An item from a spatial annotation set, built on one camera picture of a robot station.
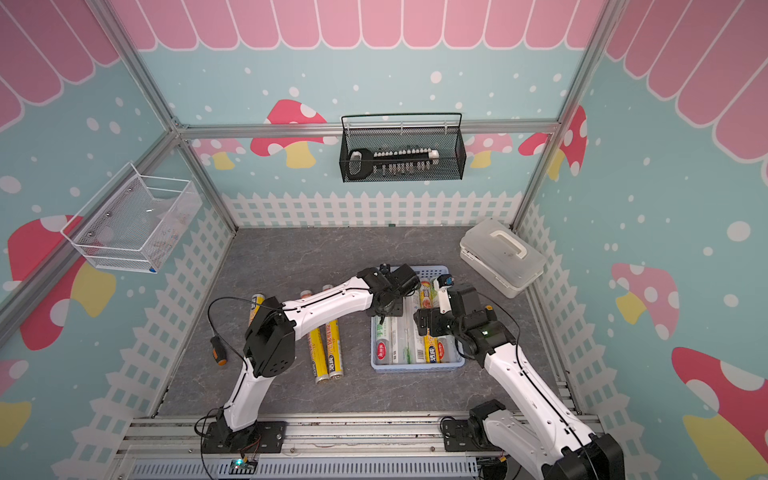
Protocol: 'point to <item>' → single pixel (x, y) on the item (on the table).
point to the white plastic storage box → (502, 258)
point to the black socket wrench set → (362, 162)
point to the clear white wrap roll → (417, 343)
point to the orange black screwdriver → (219, 352)
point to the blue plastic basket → (426, 274)
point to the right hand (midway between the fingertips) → (430, 313)
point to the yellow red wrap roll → (431, 345)
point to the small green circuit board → (242, 467)
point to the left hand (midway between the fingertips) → (389, 311)
